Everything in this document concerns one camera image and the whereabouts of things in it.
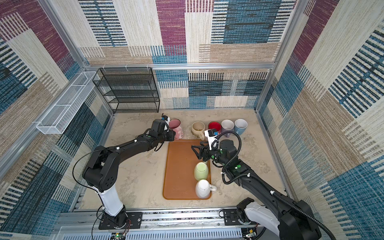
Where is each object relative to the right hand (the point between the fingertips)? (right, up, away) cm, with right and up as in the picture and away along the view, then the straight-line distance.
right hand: (196, 147), depth 76 cm
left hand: (-13, +8, +18) cm, 23 cm away
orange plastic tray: (-10, -11, +18) cm, 23 cm away
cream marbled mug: (+2, +9, +28) cm, 29 cm away
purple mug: (+22, +11, +27) cm, 37 cm away
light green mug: (+3, -13, +2) cm, 13 cm away
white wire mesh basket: (-65, +15, -4) cm, 67 cm away
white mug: (+4, -20, -2) cm, 20 cm away
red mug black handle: (+13, +11, +28) cm, 33 cm away
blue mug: (+29, +10, +22) cm, 38 cm away
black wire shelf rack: (-49, +36, +35) cm, 70 cm away
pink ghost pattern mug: (-13, +12, +20) cm, 27 cm away
